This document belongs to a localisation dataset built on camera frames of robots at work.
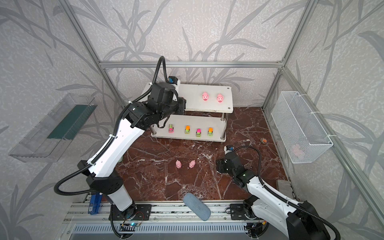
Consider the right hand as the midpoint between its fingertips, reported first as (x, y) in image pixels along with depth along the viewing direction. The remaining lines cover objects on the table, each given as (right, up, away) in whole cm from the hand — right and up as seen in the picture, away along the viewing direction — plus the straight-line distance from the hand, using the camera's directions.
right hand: (219, 156), depth 87 cm
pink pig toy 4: (-1, +33, -11) cm, 34 cm away
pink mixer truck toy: (-13, +13, +9) cm, 20 cm away
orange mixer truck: (-5, +14, +9) cm, 17 cm away
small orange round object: (+32, +7, +15) cm, 36 cm away
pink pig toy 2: (-16, -5, +2) cm, 17 cm away
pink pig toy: (-24, -5, +2) cm, 25 cm away
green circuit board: (-43, -29, -16) cm, 54 cm away
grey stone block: (+34, -14, -7) cm, 37 cm away
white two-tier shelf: (-3, +33, -8) cm, 34 cm away
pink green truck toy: (-31, +15, +10) cm, 36 cm away
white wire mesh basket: (+31, +16, -24) cm, 42 cm away
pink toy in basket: (+37, +6, -14) cm, 40 cm away
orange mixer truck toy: (-20, +15, +11) cm, 27 cm away
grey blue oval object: (-12, -22, -14) cm, 29 cm away
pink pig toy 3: (-9, +33, -11) cm, 36 cm away
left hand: (-17, +32, -20) cm, 41 cm away
